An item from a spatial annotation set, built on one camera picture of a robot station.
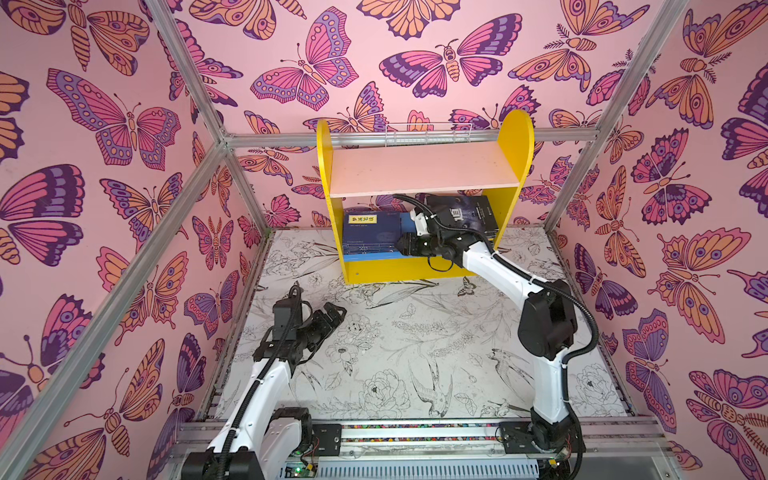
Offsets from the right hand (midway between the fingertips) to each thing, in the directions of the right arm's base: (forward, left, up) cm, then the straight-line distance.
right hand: (400, 239), depth 90 cm
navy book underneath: (0, +5, -6) cm, 8 cm away
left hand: (-21, +17, -8) cm, 28 cm away
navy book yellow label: (-3, +6, -4) cm, 8 cm away
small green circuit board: (-55, +25, -23) cm, 65 cm away
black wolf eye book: (+10, -24, +2) cm, 26 cm away
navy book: (+6, +9, -3) cm, 12 cm away
